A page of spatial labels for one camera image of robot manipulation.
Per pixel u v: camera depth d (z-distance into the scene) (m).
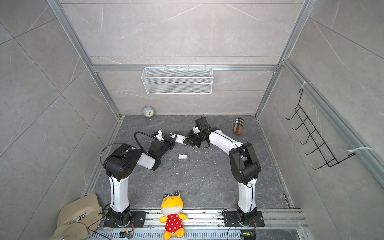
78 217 0.74
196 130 0.88
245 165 0.51
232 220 0.73
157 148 0.77
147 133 0.90
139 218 0.73
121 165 0.54
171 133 0.93
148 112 1.14
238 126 1.10
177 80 1.01
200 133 0.80
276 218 0.75
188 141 0.83
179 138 0.92
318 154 0.63
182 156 0.96
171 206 0.71
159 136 0.90
